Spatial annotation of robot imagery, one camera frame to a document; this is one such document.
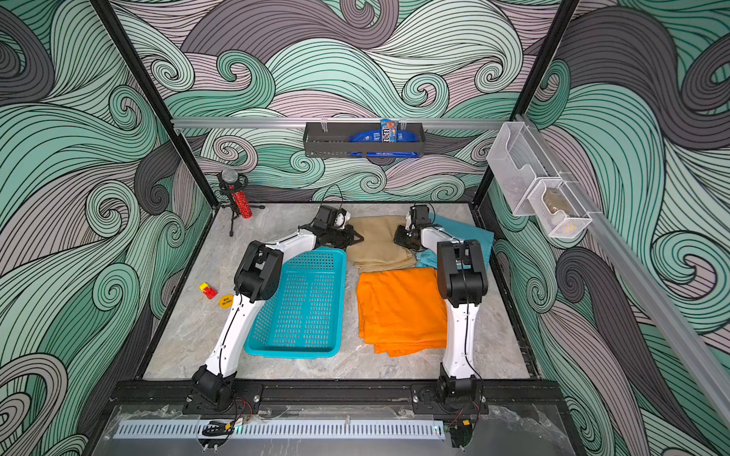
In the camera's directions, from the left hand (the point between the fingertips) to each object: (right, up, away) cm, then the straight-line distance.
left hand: (365, 235), depth 105 cm
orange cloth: (+11, -24, -18) cm, 31 cm away
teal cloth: (+21, -8, -7) cm, 24 cm away
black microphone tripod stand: (-46, +16, -12) cm, 50 cm away
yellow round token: (-46, -21, -13) cm, 53 cm away
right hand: (+14, -1, +2) cm, 14 cm away
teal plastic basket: (-19, -26, -17) cm, 36 cm away
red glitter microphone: (-45, +20, -12) cm, 51 cm away
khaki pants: (+5, -6, -4) cm, 8 cm away
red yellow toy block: (-52, -18, -13) cm, 57 cm away
